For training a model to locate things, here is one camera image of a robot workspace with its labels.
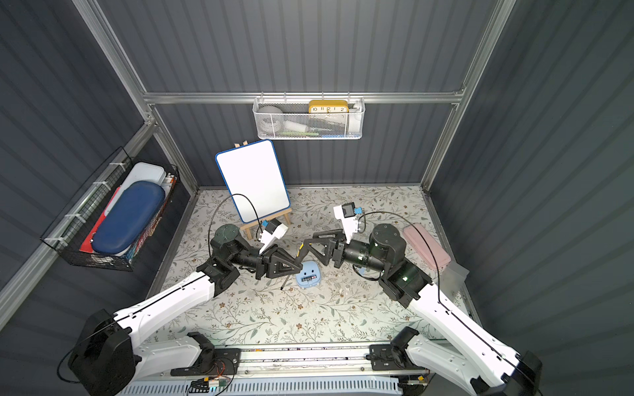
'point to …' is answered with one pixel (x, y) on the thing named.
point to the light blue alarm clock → (309, 275)
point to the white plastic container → (140, 172)
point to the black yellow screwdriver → (285, 282)
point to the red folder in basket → (87, 245)
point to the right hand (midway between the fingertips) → (316, 238)
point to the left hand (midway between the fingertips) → (300, 277)
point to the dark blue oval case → (137, 205)
